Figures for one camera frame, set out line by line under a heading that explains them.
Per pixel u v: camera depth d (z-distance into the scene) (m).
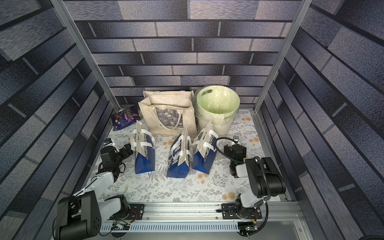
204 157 0.73
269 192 0.43
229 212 0.73
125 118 1.07
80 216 0.44
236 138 0.83
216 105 0.99
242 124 1.10
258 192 0.44
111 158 0.67
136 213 0.73
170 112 0.91
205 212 0.75
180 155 0.72
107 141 0.76
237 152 0.73
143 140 0.81
